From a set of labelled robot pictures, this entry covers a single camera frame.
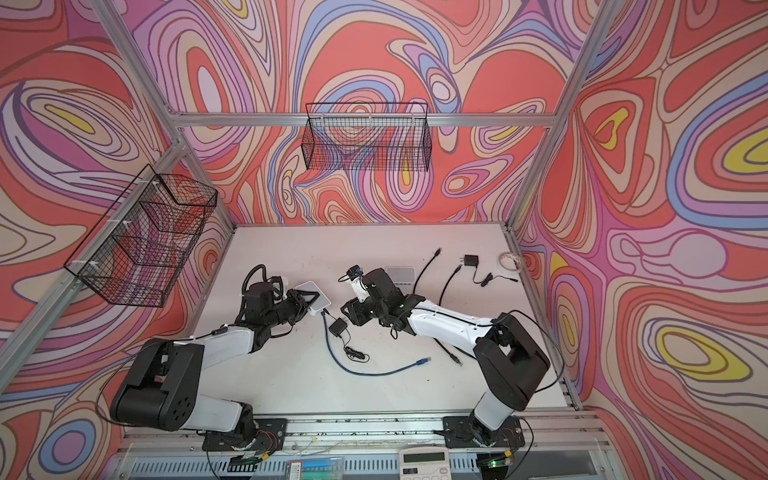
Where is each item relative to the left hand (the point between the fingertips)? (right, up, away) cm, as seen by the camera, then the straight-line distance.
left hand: (322, 294), depth 89 cm
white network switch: (-1, -3, -1) cm, 3 cm away
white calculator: (+28, -36, -21) cm, 50 cm away
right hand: (+10, -4, -4) cm, 11 cm away
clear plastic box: (+4, -39, -19) cm, 43 cm away
